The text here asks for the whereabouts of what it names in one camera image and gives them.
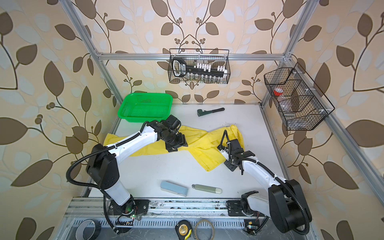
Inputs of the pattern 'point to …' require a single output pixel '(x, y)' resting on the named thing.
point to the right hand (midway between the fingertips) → (233, 161)
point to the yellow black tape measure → (183, 229)
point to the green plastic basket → (141, 107)
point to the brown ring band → (211, 223)
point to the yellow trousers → (111, 139)
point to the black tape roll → (88, 229)
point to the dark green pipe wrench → (200, 112)
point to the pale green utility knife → (208, 188)
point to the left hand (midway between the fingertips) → (187, 146)
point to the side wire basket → (301, 104)
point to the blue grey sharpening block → (170, 187)
